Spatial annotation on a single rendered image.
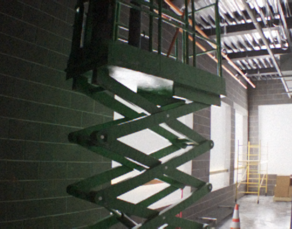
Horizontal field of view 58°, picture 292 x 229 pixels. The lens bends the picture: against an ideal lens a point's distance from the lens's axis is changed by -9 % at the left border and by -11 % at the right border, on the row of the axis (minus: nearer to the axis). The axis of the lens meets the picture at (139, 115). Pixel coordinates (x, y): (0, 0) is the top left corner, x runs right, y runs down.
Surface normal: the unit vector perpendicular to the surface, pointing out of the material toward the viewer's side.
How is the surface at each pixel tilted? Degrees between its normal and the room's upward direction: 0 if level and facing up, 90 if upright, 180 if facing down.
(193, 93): 90
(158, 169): 90
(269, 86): 90
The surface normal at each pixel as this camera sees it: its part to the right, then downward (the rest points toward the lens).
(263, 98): -0.56, -0.12
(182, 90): 0.65, -0.07
